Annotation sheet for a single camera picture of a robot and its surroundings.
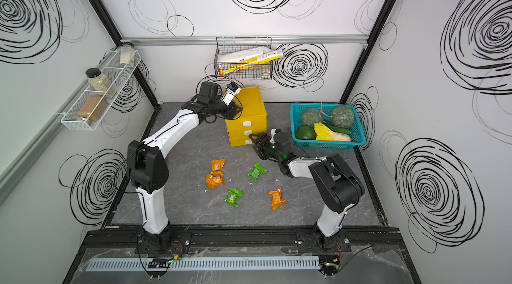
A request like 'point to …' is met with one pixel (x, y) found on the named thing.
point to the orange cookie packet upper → (217, 165)
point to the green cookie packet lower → (232, 197)
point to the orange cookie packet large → (214, 178)
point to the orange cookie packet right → (276, 200)
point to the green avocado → (305, 132)
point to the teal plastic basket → (326, 126)
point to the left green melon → (311, 116)
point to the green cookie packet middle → (256, 172)
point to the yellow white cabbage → (324, 133)
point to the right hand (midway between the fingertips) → (249, 140)
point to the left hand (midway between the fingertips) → (236, 105)
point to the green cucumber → (338, 129)
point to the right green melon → (342, 116)
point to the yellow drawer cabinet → (252, 120)
